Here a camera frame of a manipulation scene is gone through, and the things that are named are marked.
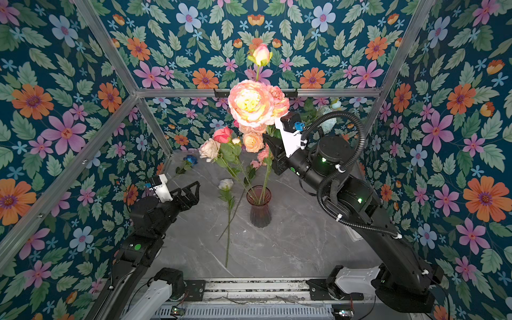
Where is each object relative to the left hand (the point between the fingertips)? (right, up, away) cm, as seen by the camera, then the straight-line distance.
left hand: (192, 185), depth 69 cm
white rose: (+5, -3, +31) cm, 31 cm away
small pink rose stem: (+18, +7, +38) cm, 43 cm away
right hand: (+29, +17, -21) cm, 40 cm away
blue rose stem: (-18, +10, +41) cm, 46 cm away
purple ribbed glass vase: (+23, -6, +11) cm, 26 cm away
